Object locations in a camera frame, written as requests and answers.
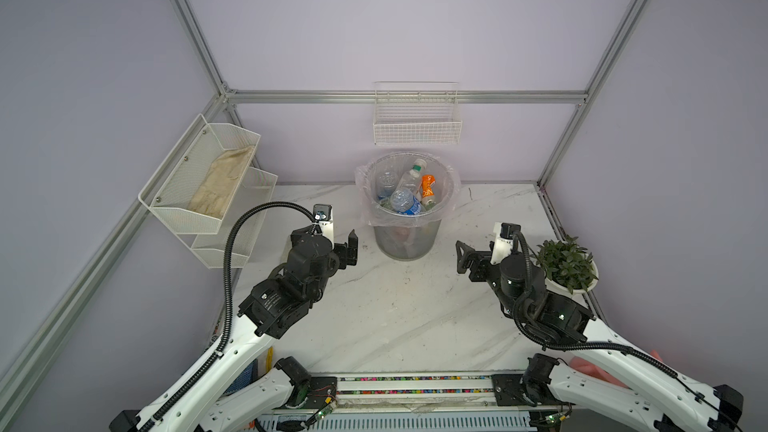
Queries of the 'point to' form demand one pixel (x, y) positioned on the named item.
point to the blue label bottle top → (405, 202)
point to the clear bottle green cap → (409, 181)
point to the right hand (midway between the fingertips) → (470, 243)
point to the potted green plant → (568, 267)
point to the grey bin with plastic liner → (425, 226)
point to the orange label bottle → (428, 182)
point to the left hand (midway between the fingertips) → (330, 232)
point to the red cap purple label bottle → (401, 234)
